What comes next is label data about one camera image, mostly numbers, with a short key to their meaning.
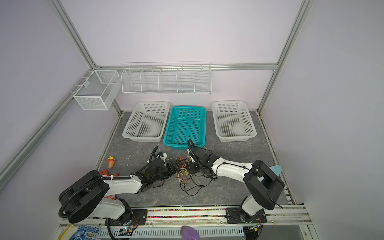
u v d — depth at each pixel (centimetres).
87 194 43
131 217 71
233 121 115
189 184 85
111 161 91
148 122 113
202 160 68
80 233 69
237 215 74
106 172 90
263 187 44
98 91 100
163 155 84
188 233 70
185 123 112
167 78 98
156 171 69
